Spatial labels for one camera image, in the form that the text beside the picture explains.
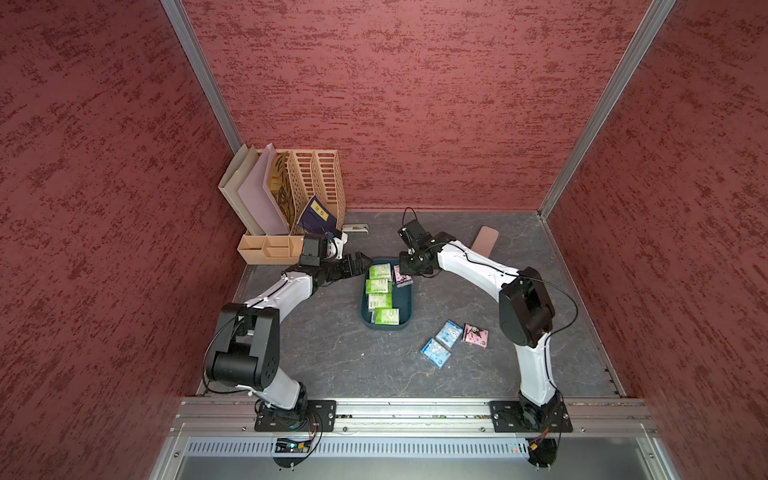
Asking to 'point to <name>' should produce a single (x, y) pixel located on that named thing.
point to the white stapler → (355, 228)
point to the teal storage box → (402, 299)
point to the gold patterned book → (282, 188)
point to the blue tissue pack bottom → (436, 354)
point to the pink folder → (259, 198)
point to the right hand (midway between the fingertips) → (406, 273)
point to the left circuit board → (288, 445)
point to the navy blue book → (316, 218)
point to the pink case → (485, 240)
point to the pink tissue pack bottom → (402, 280)
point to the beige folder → (230, 184)
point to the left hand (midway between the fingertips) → (362, 269)
